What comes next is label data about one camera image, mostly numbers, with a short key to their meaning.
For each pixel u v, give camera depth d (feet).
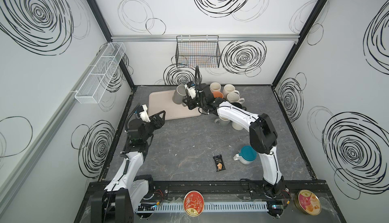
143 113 2.35
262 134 1.72
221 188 2.50
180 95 2.77
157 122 2.33
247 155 2.57
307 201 2.23
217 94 3.42
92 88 2.92
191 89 2.63
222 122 2.95
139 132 1.97
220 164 2.65
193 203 2.22
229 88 3.58
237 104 3.32
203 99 2.32
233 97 3.45
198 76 2.19
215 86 3.63
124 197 1.30
